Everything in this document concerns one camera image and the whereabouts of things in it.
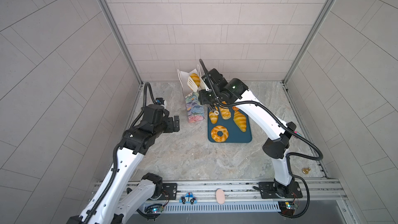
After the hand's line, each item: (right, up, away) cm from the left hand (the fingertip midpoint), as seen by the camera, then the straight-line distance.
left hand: (174, 117), depth 71 cm
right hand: (+12, +8, +3) cm, 15 cm away
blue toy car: (+7, -35, -3) cm, 36 cm away
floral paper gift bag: (+8, +1, +18) cm, 20 cm away
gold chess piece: (+64, -27, +4) cm, 70 cm away
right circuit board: (+51, -40, -3) cm, 65 cm away
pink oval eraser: (+22, -35, -2) cm, 41 cm away
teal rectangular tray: (+29, -8, +22) cm, 38 cm away
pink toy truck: (+68, -12, +16) cm, 70 cm away
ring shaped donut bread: (+20, -13, +15) cm, 29 cm away
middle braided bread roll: (+27, -1, +23) cm, 35 cm away
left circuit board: (-7, -37, -7) cm, 38 cm away
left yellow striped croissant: (+19, -3, +22) cm, 30 cm away
